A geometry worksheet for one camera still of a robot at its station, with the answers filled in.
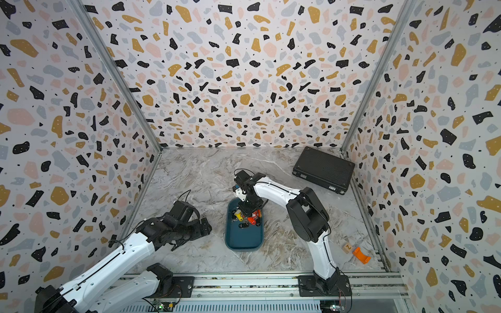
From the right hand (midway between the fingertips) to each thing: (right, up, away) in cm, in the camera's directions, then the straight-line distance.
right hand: (246, 212), depth 91 cm
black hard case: (+44, +19, +15) cm, 50 cm away
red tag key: (+4, -1, -1) cm, 4 cm away
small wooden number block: (+43, -13, -9) cm, 46 cm away
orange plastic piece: (+50, -17, -10) cm, 53 cm away
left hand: (-15, -5, -12) cm, 20 cm away
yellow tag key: (-4, -1, +1) cm, 4 cm away
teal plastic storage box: (-3, -10, -6) cm, 12 cm away
